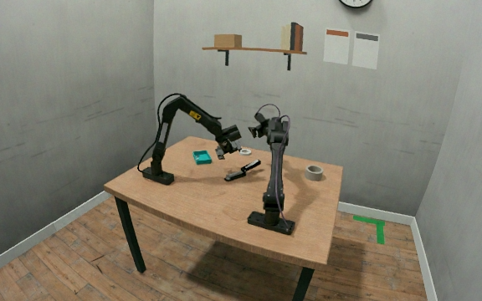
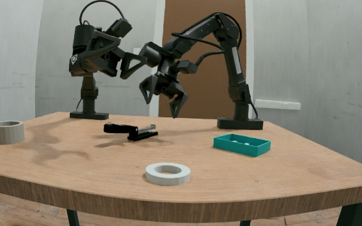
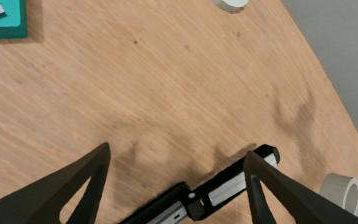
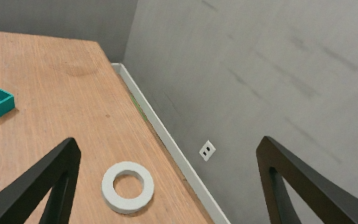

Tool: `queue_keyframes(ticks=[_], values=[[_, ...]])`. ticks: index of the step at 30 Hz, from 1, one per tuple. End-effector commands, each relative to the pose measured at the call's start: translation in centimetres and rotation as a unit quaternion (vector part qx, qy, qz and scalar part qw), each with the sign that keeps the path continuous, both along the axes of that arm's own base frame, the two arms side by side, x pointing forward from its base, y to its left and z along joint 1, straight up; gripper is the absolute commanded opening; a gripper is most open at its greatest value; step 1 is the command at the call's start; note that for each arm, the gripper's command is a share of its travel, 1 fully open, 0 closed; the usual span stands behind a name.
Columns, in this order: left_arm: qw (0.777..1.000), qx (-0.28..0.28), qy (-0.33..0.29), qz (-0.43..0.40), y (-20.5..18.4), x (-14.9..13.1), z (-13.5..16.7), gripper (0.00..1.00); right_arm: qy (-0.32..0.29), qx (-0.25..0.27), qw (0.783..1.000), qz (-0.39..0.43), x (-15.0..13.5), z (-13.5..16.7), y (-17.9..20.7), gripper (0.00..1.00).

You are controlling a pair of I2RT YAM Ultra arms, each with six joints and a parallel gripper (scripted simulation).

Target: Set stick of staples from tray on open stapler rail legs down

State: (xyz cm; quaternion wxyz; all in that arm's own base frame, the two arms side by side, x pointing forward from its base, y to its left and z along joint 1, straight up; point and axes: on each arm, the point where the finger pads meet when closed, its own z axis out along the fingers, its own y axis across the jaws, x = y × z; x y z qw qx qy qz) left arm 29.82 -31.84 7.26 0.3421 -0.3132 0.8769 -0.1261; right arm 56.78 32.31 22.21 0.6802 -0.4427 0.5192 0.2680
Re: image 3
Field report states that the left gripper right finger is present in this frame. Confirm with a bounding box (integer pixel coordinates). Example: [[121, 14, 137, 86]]
[[243, 151, 358, 224]]

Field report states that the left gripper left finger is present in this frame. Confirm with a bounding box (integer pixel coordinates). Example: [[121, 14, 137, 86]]
[[0, 142, 111, 224]]

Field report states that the teal shallow tray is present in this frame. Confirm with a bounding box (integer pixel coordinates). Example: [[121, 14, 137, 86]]
[[0, 0, 28, 39]]

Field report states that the grey hollow cylinder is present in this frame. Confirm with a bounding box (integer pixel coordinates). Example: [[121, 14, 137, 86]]
[[319, 173, 358, 216]]

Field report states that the pale grey ring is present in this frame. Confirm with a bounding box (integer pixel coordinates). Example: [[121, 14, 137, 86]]
[[211, 0, 248, 12]]

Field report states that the black stapler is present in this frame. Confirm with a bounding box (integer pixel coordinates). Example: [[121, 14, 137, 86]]
[[119, 144, 280, 224]]

